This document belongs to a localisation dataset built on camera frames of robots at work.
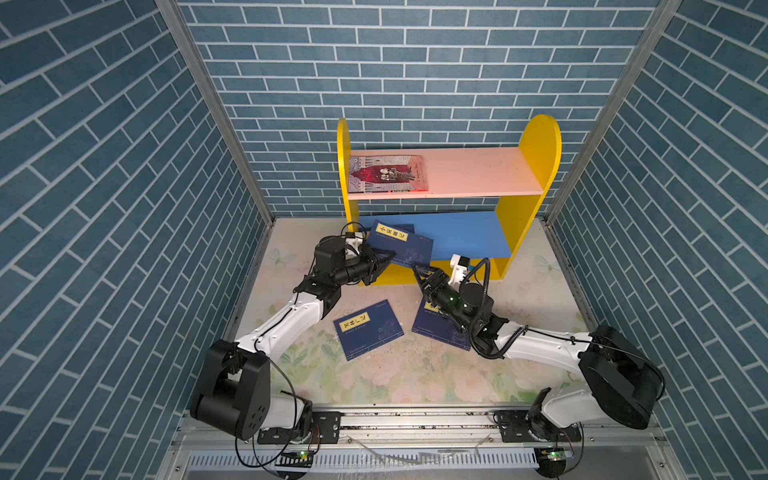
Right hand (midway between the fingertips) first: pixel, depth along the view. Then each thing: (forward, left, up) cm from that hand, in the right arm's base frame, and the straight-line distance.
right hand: (409, 266), depth 75 cm
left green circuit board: (-40, +25, -28) cm, 55 cm away
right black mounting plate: (-29, -28, -25) cm, 48 cm away
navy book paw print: (+14, +2, 0) cm, 14 cm away
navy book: (+7, -1, -1) cm, 7 cm away
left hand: (+3, +3, +1) cm, 5 cm away
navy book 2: (-6, +12, -25) cm, 28 cm away
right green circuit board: (-35, -37, -28) cm, 58 cm away
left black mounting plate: (-33, +19, -25) cm, 46 cm away
